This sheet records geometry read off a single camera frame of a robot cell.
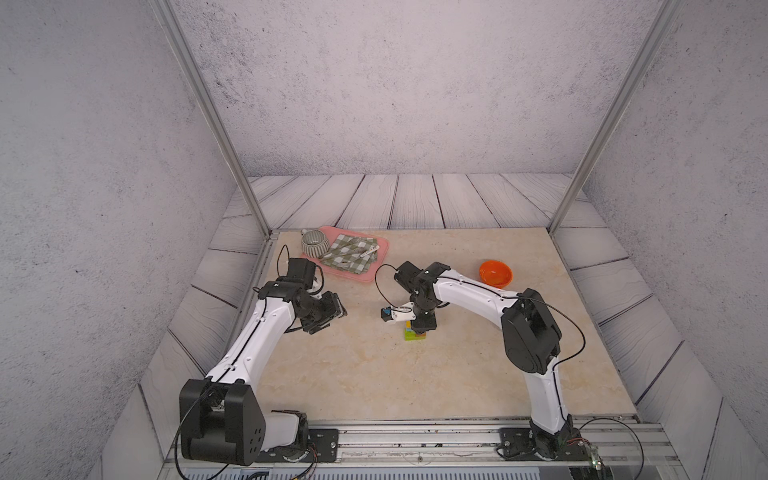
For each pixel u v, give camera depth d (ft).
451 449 2.39
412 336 2.97
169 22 2.34
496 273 3.43
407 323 2.69
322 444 2.39
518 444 2.39
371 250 3.70
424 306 2.53
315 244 3.54
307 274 2.23
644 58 2.53
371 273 3.54
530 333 1.69
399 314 2.64
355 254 3.67
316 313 2.29
